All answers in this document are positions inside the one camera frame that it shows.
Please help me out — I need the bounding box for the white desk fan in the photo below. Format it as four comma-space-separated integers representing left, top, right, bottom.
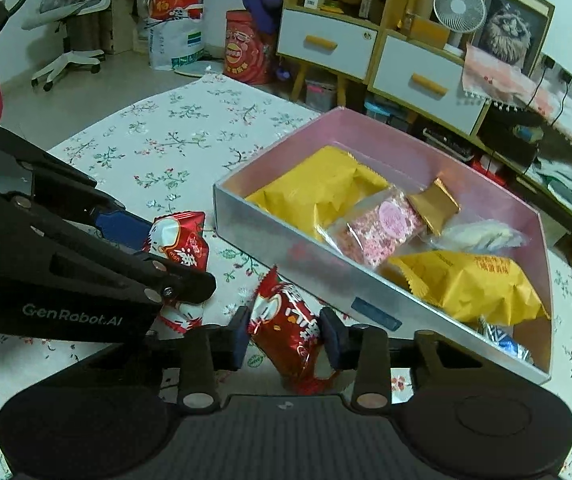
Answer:
433, 0, 486, 54

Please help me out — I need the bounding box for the brown cardboard sheet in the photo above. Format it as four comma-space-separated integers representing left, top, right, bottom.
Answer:
101, 0, 154, 56

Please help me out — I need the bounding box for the yellow waffle snack packet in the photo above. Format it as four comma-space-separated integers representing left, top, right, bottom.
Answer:
383, 250, 551, 324

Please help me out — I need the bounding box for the clear plastic storage box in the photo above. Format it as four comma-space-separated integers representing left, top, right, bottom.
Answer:
363, 100, 417, 133
306, 80, 337, 111

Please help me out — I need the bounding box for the large plain yellow snack packet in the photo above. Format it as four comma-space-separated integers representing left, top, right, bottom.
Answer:
245, 146, 391, 247

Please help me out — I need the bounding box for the pink cloth runner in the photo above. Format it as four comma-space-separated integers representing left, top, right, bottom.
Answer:
462, 42, 572, 169

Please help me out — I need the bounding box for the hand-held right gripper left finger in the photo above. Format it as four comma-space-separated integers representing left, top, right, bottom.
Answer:
178, 305, 251, 413

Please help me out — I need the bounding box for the clear rice cracker packet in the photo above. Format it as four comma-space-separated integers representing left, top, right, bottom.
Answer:
430, 220, 529, 254

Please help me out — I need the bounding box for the round white fan base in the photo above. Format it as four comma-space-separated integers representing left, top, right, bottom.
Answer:
173, 57, 214, 79

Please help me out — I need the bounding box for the white drawer yellow handle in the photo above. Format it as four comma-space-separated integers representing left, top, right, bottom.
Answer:
277, 7, 379, 81
369, 35, 487, 137

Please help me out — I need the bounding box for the long wooden console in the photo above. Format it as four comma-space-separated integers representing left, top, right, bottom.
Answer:
476, 105, 572, 272

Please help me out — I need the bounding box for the silver blue candy packet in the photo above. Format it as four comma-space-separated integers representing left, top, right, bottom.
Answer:
478, 317, 536, 367

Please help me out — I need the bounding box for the red triangular snack packet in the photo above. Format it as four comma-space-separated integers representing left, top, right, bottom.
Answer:
143, 211, 210, 336
247, 265, 343, 397

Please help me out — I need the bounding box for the flat red box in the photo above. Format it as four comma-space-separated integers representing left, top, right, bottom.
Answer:
470, 157, 504, 176

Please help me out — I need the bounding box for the pile of white green cloth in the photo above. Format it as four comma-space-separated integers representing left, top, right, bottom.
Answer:
526, 155, 572, 218

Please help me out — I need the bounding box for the gold bar snack packet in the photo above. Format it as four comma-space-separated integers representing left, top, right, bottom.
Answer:
408, 178, 461, 237

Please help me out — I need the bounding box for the white shopping bag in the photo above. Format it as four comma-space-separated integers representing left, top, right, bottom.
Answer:
147, 7, 205, 72

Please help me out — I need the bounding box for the red gift bag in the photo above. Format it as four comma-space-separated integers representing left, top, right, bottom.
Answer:
148, 0, 203, 21

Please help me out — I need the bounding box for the black keyboard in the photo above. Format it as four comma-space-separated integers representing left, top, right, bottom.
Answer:
423, 127, 471, 157

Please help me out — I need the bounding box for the framed animal picture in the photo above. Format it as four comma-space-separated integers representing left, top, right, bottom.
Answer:
470, 0, 555, 78

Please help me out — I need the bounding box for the pink floral snack packet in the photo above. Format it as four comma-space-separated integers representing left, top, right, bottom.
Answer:
318, 187, 427, 269

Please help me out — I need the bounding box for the white office chair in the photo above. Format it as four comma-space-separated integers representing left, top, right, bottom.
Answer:
21, 0, 108, 92

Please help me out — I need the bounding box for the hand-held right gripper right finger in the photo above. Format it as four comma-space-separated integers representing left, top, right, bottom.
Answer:
320, 308, 491, 411

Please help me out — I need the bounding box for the red printed barrel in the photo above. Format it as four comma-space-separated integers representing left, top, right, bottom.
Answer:
223, 9, 279, 86

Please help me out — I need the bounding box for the pink silver cardboard box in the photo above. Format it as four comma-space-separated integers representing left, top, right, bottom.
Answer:
213, 106, 551, 386

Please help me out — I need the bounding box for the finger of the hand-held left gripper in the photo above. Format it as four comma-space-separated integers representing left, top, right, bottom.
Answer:
0, 181, 217, 306
0, 122, 154, 248

